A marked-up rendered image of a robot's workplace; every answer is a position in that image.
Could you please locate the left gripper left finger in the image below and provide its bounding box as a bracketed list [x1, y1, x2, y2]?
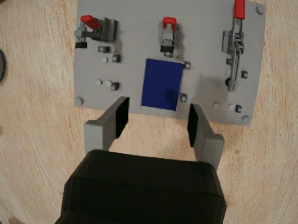
[84, 96, 129, 156]

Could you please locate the grey metal fixture plate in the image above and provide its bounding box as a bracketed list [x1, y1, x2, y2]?
[74, 0, 266, 125]

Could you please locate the dark blue flat plate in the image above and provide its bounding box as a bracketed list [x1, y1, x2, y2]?
[141, 59, 184, 111]

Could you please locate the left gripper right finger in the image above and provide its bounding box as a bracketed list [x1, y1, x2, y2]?
[186, 104, 225, 171]

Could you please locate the grey toggle clamp with red handle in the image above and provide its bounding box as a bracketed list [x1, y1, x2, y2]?
[74, 15, 117, 48]
[222, 0, 245, 92]

